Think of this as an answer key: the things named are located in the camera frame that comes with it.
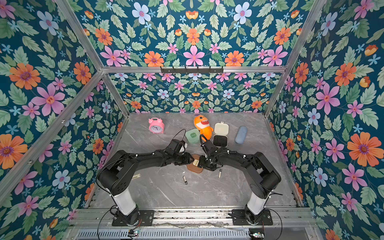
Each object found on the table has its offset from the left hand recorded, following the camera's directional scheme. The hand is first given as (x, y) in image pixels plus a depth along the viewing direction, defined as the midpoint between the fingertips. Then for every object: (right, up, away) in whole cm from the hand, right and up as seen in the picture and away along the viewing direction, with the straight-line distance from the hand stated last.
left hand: (193, 161), depth 93 cm
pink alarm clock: (-26, +23, +10) cm, 36 cm away
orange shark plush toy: (+5, +24, +12) cm, 27 cm away
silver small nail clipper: (+16, -7, -4) cm, 18 cm away
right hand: (+6, -1, -2) cm, 6 cm away
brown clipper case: (0, -4, -3) cm, 4 cm away
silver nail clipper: (-5, -9, -7) cm, 12 cm away
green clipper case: (-1, +15, +12) cm, 19 cm away
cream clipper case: (+18, +14, +11) cm, 26 cm away
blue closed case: (+33, +16, +12) cm, 39 cm away
